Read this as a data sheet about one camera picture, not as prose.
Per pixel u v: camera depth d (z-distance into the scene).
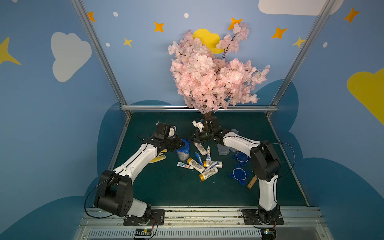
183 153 0.84
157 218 0.75
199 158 0.95
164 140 0.68
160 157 0.96
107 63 0.90
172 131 0.81
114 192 0.42
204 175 0.86
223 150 0.94
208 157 0.96
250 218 0.75
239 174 0.89
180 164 0.93
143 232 0.73
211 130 0.76
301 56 0.87
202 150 0.98
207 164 0.91
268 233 0.73
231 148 0.68
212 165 0.90
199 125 0.86
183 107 1.04
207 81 0.70
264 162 0.53
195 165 0.91
